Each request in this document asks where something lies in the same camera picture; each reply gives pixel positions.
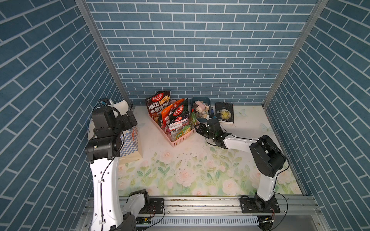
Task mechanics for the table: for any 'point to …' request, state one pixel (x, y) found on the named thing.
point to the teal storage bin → (205, 99)
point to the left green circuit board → (143, 221)
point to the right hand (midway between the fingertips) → (196, 127)
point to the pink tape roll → (201, 107)
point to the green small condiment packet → (184, 130)
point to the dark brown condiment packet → (155, 102)
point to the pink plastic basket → (176, 143)
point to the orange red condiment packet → (165, 112)
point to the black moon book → (224, 112)
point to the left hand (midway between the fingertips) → (126, 114)
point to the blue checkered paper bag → (131, 149)
